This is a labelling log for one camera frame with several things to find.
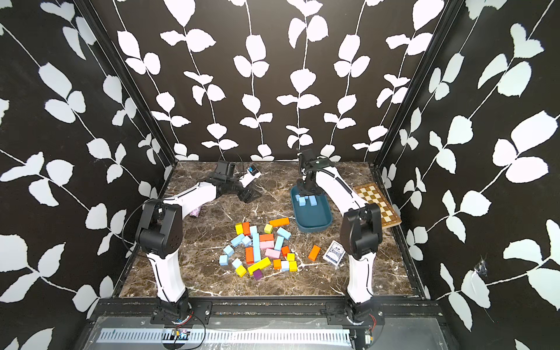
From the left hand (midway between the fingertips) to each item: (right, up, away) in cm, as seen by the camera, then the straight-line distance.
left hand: (257, 185), depth 96 cm
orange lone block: (+25, -28, -8) cm, 38 cm away
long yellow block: (+3, -32, -12) cm, 34 cm away
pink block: (+7, -28, -9) cm, 30 cm away
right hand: (+21, -1, -4) cm, 21 cm away
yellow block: (-7, -19, -3) cm, 21 cm away
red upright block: (-5, -18, -2) cm, 19 cm away
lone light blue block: (+26, -8, +8) cm, 28 cm away
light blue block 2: (-10, -27, -10) cm, 30 cm away
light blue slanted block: (+10, -25, -6) cm, 27 cm away
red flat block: (+5, -22, -5) cm, 23 cm away
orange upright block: (-2, -28, -10) cm, 30 cm away
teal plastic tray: (+25, -11, +8) cm, 28 cm away
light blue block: (+21, -8, +5) cm, 23 cm away
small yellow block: (-4, -33, -14) cm, 36 cm away
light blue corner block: (-12, -30, -12) cm, 34 cm away
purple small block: (+2, -34, -14) cm, 37 cm away
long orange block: (+10, -17, +1) cm, 20 cm away
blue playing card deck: (+33, -28, -10) cm, 44 cm away
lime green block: (+5, -19, -3) cm, 20 cm away
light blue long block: (-8, -23, -6) cm, 25 cm away
